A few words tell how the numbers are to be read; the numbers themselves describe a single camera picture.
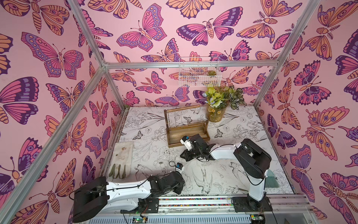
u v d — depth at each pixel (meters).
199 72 0.95
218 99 1.00
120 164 0.88
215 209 0.73
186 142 0.85
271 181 0.81
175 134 1.03
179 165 0.74
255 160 0.50
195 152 0.80
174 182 0.62
